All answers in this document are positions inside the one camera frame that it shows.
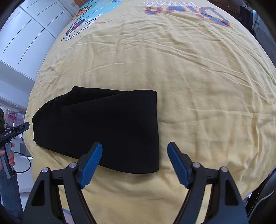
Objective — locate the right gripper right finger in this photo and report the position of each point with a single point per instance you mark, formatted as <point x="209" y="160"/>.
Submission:
<point x="225" y="203"/>

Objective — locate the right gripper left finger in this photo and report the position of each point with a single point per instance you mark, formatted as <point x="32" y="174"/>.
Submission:
<point x="44" y="203"/>

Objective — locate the black pants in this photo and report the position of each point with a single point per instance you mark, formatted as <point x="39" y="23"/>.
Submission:
<point x="123" y="122"/>

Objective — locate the left hand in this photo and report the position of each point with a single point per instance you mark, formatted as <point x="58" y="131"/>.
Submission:
<point x="11" y="159"/>

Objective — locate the white wardrobe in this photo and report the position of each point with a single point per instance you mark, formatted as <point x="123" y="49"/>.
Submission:
<point x="29" y="33"/>

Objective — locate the yellow dino bedspread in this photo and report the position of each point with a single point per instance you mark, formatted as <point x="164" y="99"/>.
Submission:
<point x="215" y="89"/>

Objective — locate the black hanging bag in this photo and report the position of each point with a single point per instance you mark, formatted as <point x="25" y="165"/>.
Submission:
<point x="248" y="18"/>

